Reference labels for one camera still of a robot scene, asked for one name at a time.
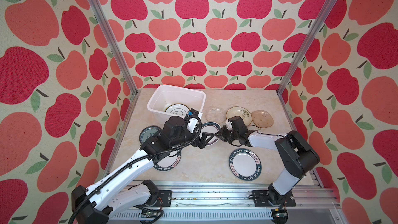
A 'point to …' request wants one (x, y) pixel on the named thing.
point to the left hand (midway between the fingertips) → (209, 132)
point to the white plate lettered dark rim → (245, 164)
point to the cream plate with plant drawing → (241, 112)
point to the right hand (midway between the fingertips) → (216, 133)
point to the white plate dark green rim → (211, 127)
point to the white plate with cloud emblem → (177, 110)
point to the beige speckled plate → (262, 118)
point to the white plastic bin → (193, 98)
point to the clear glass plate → (215, 114)
